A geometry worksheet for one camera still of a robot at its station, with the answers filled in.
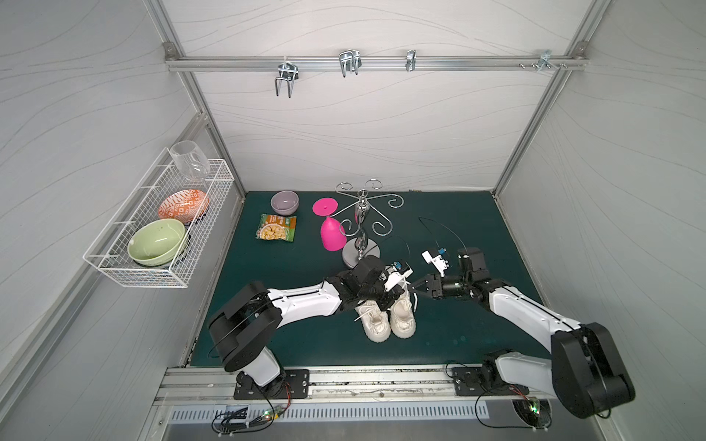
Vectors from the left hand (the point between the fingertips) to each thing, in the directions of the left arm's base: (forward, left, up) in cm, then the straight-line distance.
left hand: (403, 290), depth 81 cm
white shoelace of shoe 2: (-3, -4, -1) cm, 5 cm away
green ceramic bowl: (-1, +60, +25) cm, 65 cm away
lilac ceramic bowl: (+40, +45, -5) cm, 61 cm away
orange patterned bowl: (+12, +59, +23) cm, 65 cm away
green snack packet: (+30, +47, -8) cm, 56 cm away
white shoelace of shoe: (-4, +12, -3) cm, 13 cm away
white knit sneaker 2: (-6, 0, -5) cm, 8 cm away
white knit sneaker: (-10, +8, 0) cm, 13 cm away
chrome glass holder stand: (+17, +13, -1) cm, 21 cm away
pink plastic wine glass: (+15, +22, +8) cm, 28 cm away
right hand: (0, -2, +1) cm, 2 cm away
